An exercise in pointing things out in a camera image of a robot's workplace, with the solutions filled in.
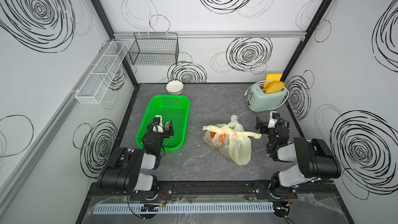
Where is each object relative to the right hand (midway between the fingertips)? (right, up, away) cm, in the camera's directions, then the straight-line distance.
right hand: (267, 117), depth 90 cm
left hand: (-61, -1, -2) cm, 61 cm away
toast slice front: (+6, +18, +2) cm, 19 cm away
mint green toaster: (-4, +10, +5) cm, 12 cm away
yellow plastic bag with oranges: (-25, -7, -21) cm, 34 cm away
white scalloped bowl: (-59, +20, +27) cm, 68 cm away
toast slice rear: (+7, +25, +6) cm, 26 cm away
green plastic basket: (-57, +5, +15) cm, 59 cm away
